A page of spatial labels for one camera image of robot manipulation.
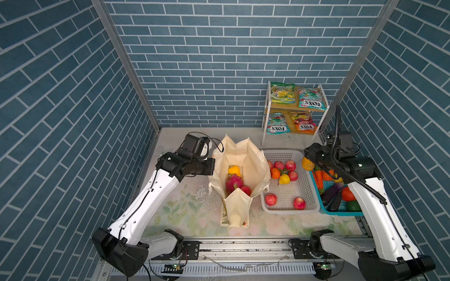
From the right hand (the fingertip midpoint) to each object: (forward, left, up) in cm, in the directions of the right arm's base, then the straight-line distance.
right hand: (305, 149), depth 71 cm
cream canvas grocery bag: (-20, +28, -19) cm, 39 cm away
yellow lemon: (0, +3, -26) cm, 27 cm away
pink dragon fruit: (-6, +29, -21) cm, 37 cm away
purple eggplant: (-6, -18, -28) cm, 34 cm away
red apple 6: (-11, +23, -19) cm, 32 cm away
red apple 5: (-12, +11, -24) cm, 29 cm away
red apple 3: (+9, -1, -25) cm, 27 cm away
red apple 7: (-13, -2, -25) cm, 28 cm away
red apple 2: (+9, +6, -26) cm, 28 cm away
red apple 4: (+3, -1, -26) cm, 26 cm away
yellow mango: (+3, +30, -25) cm, 39 cm away
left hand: (-8, +37, -6) cm, 38 cm away
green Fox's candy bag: (+27, +8, -11) cm, 30 cm away
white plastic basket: (-6, +3, -29) cm, 30 cm away
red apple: (+9, +10, -26) cm, 29 cm away
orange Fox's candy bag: (+30, -8, -11) cm, 33 cm away
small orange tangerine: (+2, +8, -24) cm, 25 cm away
